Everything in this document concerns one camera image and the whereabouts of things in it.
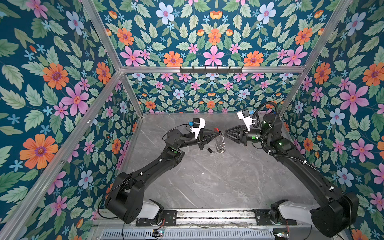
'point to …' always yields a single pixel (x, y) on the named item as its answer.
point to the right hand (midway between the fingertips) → (226, 132)
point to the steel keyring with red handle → (220, 144)
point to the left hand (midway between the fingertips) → (220, 132)
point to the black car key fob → (209, 149)
